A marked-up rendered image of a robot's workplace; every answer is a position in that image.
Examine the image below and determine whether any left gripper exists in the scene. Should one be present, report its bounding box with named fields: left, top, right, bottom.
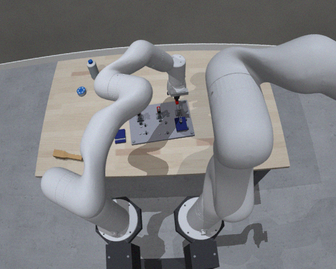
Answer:
left=167, top=80, right=186, bottom=101

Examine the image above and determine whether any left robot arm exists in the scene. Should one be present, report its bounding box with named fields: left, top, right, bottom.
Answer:
left=41, top=40, right=189, bottom=242

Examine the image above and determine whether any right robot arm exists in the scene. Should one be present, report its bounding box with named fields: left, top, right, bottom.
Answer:
left=178, top=34, right=336, bottom=240

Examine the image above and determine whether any grey bottle with blue cap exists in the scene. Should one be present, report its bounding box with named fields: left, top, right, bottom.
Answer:
left=87, top=59, right=99, bottom=79

